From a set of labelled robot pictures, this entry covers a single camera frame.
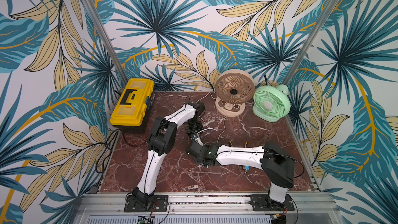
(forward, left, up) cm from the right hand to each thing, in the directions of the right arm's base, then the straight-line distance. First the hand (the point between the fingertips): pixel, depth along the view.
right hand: (197, 152), depth 86 cm
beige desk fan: (+30, -22, +20) cm, 42 cm away
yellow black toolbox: (+29, +36, +14) cm, 48 cm away
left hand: (+10, 0, -3) cm, 11 cm away
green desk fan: (+20, -41, +17) cm, 49 cm away
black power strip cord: (+11, +45, -4) cm, 46 cm away
